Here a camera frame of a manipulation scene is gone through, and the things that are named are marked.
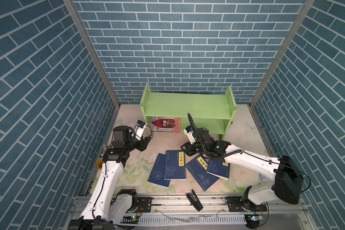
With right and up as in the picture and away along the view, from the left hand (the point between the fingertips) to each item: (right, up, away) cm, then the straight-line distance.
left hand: (146, 135), depth 78 cm
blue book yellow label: (+16, -20, +6) cm, 26 cm away
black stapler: (+27, -34, -4) cm, 43 cm away
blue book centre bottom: (+30, -21, +9) cm, 37 cm away
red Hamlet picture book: (+13, +5, +13) cm, 19 cm away
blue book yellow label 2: (+43, -21, +6) cm, 48 cm away
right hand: (+19, -6, +1) cm, 20 cm away
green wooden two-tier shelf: (+38, +13, +6) cm, 41 cm away
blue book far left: (+5, -24, +5) cm, 25 cm away
